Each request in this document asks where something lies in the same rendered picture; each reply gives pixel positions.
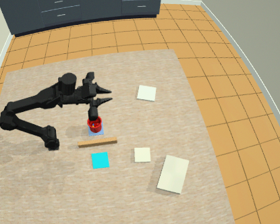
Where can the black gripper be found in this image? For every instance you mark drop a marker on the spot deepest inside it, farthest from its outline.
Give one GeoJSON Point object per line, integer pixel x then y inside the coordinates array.
{"type": "Point", "coordinates": [94, 104]}

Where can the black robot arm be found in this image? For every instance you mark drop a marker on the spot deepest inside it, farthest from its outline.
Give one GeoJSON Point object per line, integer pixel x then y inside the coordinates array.
{"type": "Point", "coordinates": [61, 93]}

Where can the red cup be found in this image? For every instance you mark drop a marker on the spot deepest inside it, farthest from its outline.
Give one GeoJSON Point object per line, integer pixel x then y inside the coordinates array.
{"type": "Point", "coordinates": [96, 127]}

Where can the light wooden plank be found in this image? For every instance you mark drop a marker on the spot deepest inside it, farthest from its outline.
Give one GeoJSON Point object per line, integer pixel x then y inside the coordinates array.
{"type": "Point", "coordinates": [112, 140]}

